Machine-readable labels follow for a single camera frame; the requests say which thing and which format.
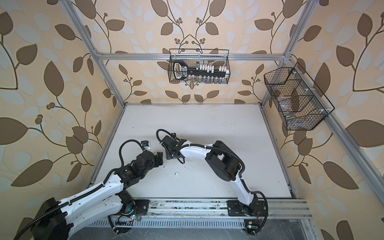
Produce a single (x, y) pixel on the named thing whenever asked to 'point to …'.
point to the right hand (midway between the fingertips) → (173, 154)
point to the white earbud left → (164, 166)
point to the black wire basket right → (302, 105)
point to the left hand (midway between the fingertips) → (158, 153)
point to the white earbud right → (176, 173)
